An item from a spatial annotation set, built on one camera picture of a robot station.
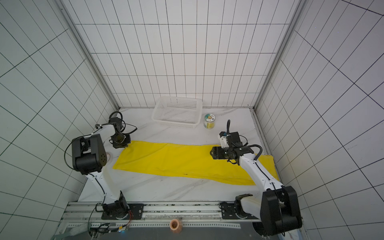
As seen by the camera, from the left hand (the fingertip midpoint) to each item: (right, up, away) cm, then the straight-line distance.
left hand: (126, 147), depth 96 cm
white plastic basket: (+31, +25, +22) cm, 45 cm away
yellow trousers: (+42, -8, -4) cm, 42 cm away
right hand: (+58, 0, -10) cm, 59 cm away
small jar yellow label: (+55, +16, +7) cm, 58 cm away
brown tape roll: (+37, -25, -36) cm, 57 cm away
